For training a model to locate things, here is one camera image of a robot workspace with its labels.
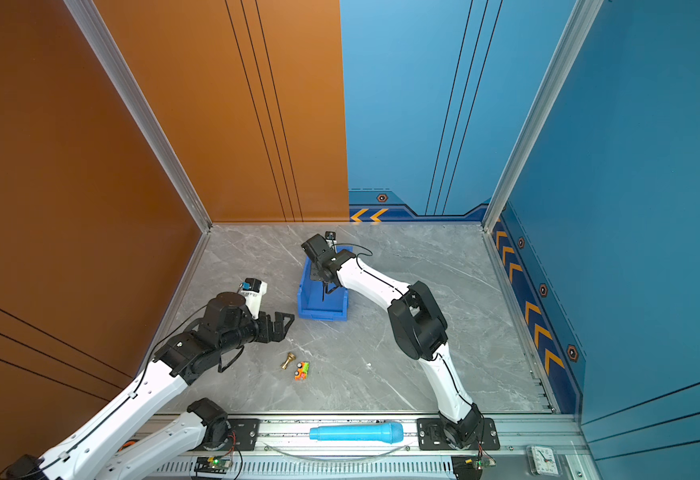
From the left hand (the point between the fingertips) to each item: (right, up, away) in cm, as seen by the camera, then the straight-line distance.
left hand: (281, 313), depth 76 cm
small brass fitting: (0, -15, +8) cm, 17 cm away
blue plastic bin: (+5, -1, +20) cm, 21 cm away
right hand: (+7, +10, +19) cm, 22 cm away
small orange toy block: (+4, -17, +5) cm, 18 cm away
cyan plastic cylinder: (+28, -27, -6) cm, 39 cm away
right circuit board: (+47, -36, -6) cm, 59 cm away
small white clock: (+62, -32, -8) cm, 71 cm away
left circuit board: (-15, -35, -6) cm, 38 cm away
